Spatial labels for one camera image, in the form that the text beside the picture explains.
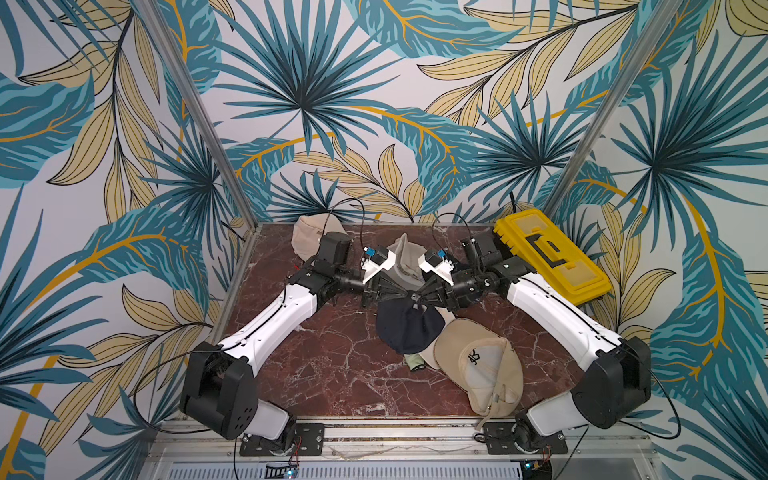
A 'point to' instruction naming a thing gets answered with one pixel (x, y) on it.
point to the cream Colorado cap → (428, 356)
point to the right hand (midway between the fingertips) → (415, 297)
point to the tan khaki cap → (483, 365)
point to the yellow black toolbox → (554, 256)
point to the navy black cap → (407, 325)
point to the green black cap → (414, 361)
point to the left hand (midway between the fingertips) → (403, 297)
